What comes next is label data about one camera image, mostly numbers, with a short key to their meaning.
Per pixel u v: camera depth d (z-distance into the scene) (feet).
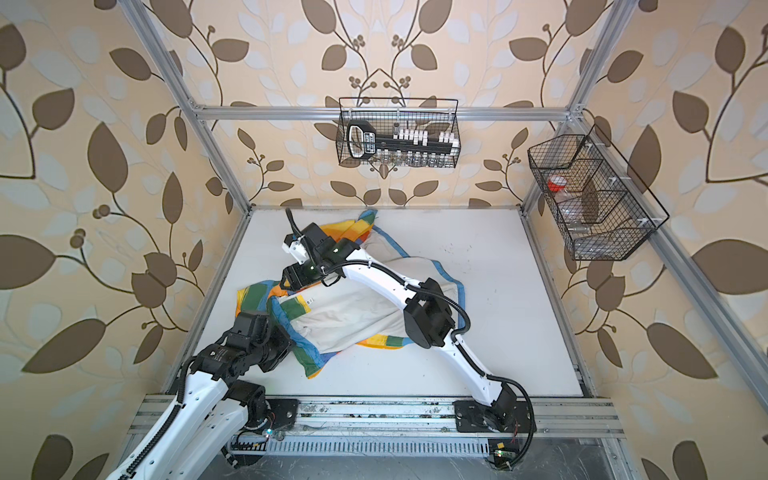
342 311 2.92
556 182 2.64
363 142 2.76
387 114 2.94
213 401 1.72
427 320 1.91
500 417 2.08
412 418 2.47
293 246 2.57
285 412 2.46
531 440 2.26
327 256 2.17
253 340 2.04
